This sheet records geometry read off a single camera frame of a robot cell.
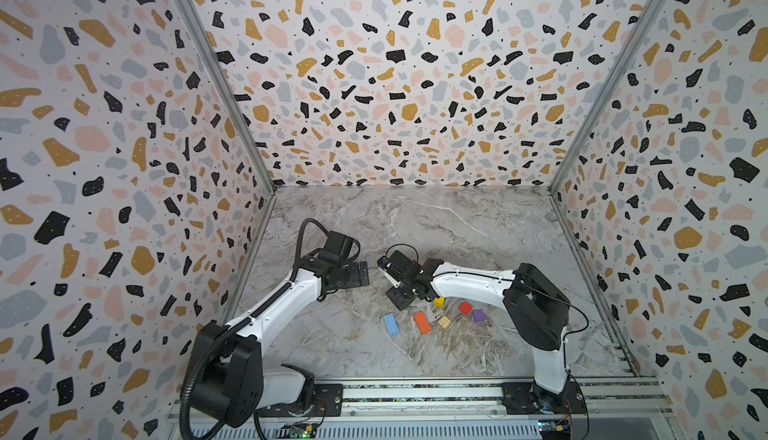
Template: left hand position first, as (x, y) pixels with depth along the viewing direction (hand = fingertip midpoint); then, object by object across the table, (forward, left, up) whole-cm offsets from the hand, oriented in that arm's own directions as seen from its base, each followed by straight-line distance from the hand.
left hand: (352, 272), depth 86 cm
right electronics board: (-37, -49, -11) cm, 62 cm away
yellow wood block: (-6, -25, -8) cm, 27 cm away
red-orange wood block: (-11, -20, -11) cm, 25 cm away
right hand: (-2, -12, -6) cm, 13 cm away
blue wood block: (-12, -11, -9) cm, 19 cm away
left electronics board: (-36, +11, -10) cm, 39 cm away
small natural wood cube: (-12, -27, -9) cm, 30 cm away
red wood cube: (-7, -33, -9) cm, 35 cm away
